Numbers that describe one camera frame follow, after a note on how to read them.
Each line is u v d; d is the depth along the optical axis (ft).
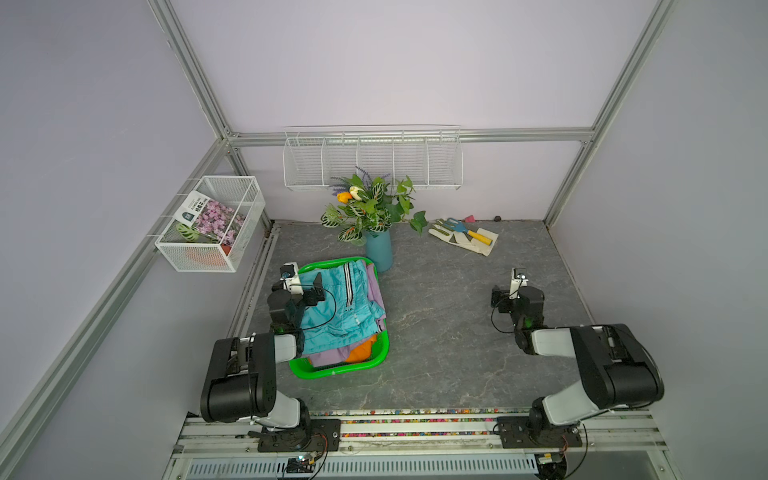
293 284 2.57
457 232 3.81
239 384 1.49
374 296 2.82
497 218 4.07
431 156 3.37
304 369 2.48
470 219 4.07
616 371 1.50
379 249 3.22
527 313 2.39
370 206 2.48
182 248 2.33
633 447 2.38
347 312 2.64
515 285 2.71
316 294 2.77
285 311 2.26
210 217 2.44
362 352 2.78
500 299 2.84
